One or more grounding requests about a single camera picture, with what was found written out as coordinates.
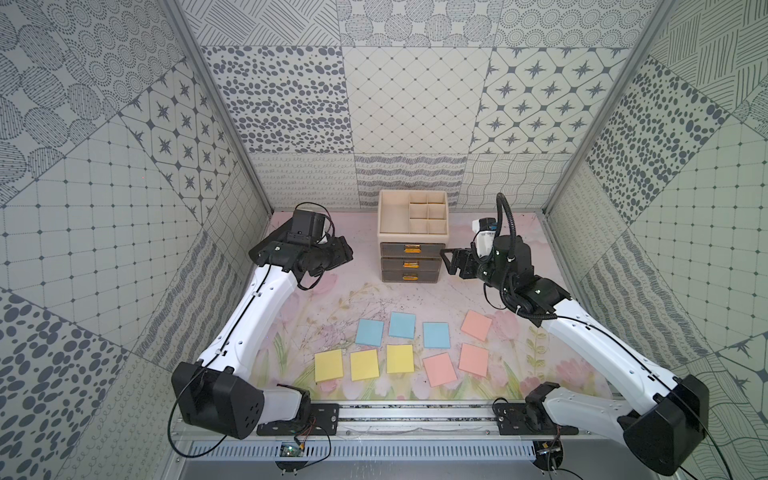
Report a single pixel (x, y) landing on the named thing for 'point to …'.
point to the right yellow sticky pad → (400, 358)
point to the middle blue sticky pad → (402, 325)
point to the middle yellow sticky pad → (364, 365)
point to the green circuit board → (290, 449)
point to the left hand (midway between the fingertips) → (352, 254)
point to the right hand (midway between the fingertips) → (454, 254)
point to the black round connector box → (549, 454)
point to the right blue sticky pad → (436, 335)
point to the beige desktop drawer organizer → (413, 227)
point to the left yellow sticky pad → (328, 365)
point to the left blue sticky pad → (370, 332)
